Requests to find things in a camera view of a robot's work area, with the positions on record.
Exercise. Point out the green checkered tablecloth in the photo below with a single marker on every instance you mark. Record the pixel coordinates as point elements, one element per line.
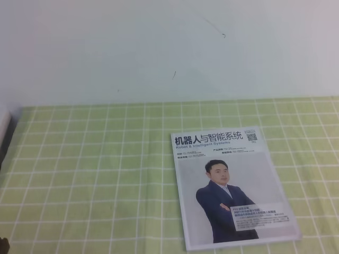
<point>101,178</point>

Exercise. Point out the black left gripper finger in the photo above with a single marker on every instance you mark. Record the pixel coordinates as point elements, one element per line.
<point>4,246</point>

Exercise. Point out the white robotics magazine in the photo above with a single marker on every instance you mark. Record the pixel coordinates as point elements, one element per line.
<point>229,191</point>

